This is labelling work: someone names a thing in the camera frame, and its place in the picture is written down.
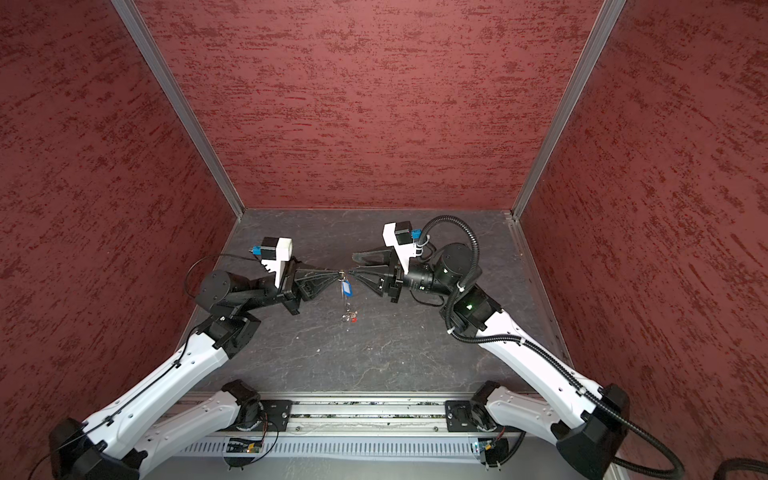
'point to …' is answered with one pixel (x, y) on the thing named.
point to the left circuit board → (253, 447)
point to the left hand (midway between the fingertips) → (339, 280)
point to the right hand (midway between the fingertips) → (350, 272)
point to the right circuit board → (493, 451)
